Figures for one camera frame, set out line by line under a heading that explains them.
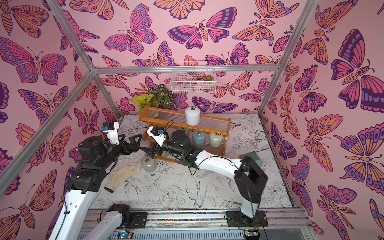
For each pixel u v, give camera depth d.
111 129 0.56
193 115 0.71
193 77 0.95
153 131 0.58
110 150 0.53
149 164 0.86
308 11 0.70
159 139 0.60
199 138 0.79
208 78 0.92
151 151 0.61
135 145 0.60
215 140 0.79
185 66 0.94
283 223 0.73
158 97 1.02
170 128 0.84
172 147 0.63
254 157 0.97
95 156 0.48
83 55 0.86
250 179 0.45
